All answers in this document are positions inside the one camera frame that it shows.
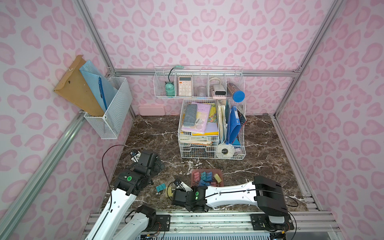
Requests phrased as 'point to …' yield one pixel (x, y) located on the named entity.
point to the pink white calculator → (185, 86)
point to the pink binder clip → (197, 176)
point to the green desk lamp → (169, 86)
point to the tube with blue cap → (238, 95)
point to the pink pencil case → (151, 110)
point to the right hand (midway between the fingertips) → (188, 197)
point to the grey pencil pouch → (190, 115)
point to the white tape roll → (230, 147)
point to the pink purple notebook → (203, 114)
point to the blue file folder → (233, 125)
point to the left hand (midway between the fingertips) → (153, 164)
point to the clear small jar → (202, 91)
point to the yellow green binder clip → (217, 178)
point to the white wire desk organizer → (211, 128)
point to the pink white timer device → (219, 91)
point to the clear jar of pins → (239, 151)
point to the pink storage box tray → (214, 183)
